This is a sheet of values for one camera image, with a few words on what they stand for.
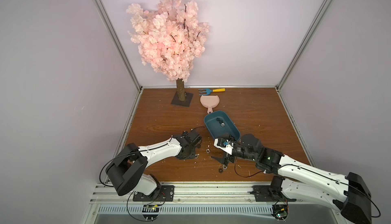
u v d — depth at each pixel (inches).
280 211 27.5
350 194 15.6
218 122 39.4
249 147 21.4
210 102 43.6
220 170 31.8
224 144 23.1
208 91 46.3
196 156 33.4
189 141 26.8
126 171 16.8
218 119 39.6
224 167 31.8
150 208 28.4
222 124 38.4
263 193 28.5
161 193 28.5
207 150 34.0
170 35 25.7
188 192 29.8
